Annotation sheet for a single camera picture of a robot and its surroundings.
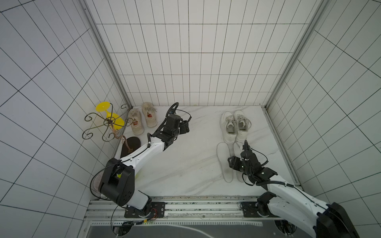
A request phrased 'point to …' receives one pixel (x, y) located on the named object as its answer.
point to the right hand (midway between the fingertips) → (230, 157)
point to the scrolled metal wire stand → (110, 133)
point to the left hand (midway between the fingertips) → (181, 126)
